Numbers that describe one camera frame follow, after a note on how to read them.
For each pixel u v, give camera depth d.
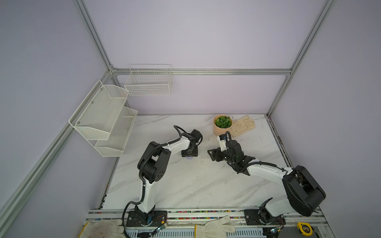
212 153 0.80
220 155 0.78
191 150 0.82
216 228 0.71
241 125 1.14
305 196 0.43
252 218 0.73
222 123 1.01
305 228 0.69
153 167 0.53
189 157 0.95
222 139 0.78
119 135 1.14
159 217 0.73
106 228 0.70
